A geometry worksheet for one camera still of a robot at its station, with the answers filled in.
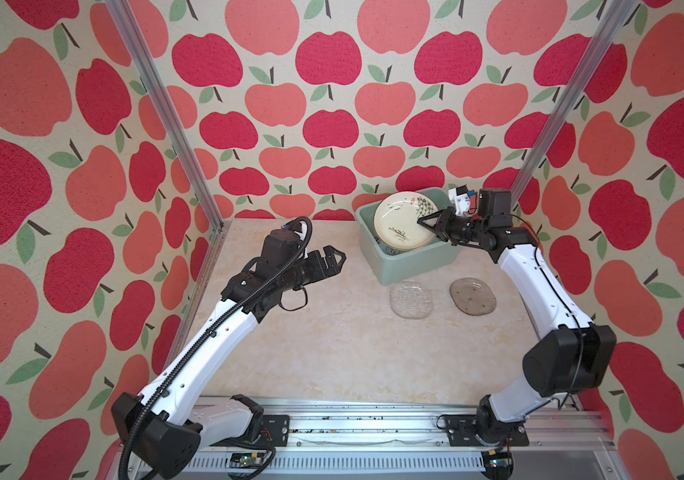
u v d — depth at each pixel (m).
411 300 1.00
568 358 0.44
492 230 0.61
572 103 0.85
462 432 0.73
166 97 0.85
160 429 0.37
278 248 0.51
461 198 0.74
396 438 0.74
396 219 0.79
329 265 0.63
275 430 0.75
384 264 0.91
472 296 0.99
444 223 0.69
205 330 0.44
